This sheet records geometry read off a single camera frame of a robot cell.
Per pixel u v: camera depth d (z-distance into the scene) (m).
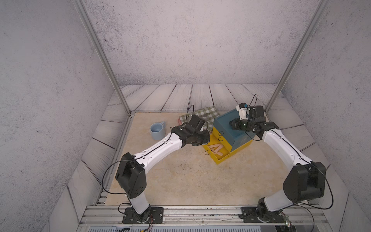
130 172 0.44
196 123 0.62
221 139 0.90
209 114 1.17
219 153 0.94
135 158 0.46
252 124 0.65
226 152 0.91
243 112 0.76
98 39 0.82
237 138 0.78
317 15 0.73
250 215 0.71
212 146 0.97
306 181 0.42
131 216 0.71
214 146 0.96
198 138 0.67
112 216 0.74
